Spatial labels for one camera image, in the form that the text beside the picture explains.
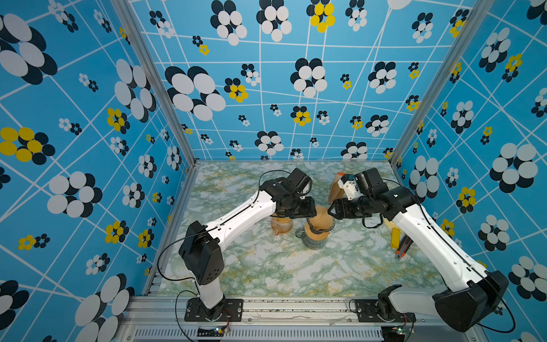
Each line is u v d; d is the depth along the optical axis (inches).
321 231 32.3
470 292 14.7
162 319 28.4
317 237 31.8
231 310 29.0
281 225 35.1
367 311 28.5
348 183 26.8
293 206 25.6
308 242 33.5
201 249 17.2
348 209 25.7
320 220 32.5
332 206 27.3
